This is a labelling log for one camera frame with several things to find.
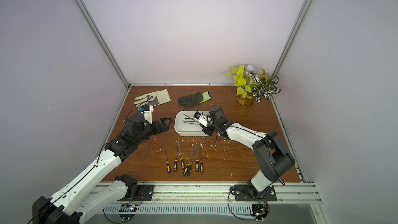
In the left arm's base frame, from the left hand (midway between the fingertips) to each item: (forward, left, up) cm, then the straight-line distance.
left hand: (168, 120), depth 76 cm
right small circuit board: (-35, -45, -23) cm, 61 cm away
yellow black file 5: (-12, -6, -20) cm, 24 cm away
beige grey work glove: (+31, +21, -20) cm, 43 cm away
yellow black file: (+9, -8, -10) cm, 16 cm away
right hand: (+7, -17, -11) cm, 22 cm away
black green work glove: (+30, -10, -20) cm, 37 cm away
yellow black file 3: (-14, +2, -21) cm, 26 cm away
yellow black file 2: (+7, -10, -13) cm, 18 cm away
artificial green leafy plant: (+30, -45, -1) cm, 54 cm away
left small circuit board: (-35, +18, -23) cm, 45 cm away
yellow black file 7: (-14, -17, -21) cm, 31 cm away
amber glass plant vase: (+28, -49, -17) cm, 59 cm away
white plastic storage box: (+10, -5, -22) cm, 24 cm away
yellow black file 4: (-14, -3, -21) cm, 25 cm away
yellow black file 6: (-14, -14, -21) cm, 29 cm away
